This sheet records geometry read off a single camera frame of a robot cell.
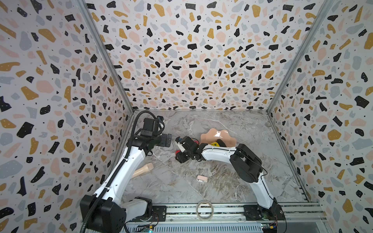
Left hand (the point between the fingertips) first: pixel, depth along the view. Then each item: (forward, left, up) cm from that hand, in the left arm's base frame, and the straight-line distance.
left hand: (163, 135), depth 80 cm
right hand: (-3, -7, -19) cm, 20 cm away
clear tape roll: (-34, -26, -21) cm, 47 cm away
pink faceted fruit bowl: (+13, -30, -19) cm, 38 cm away
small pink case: (-17, -21, -21) cm, 34 cm away
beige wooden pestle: (-12, +13, -18) cm, 25 cm away
